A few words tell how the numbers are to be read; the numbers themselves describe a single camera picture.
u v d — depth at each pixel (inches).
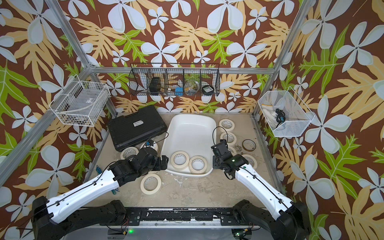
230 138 41.1
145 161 22.4
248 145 40.0
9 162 19.6
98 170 34.8
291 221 14.7
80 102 31.0
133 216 29.1
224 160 23.5
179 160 36.6
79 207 17.7
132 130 40.3
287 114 32.6
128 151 38.0
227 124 44.3
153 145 27.3
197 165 36.1
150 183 33.8
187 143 38.0
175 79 38.4
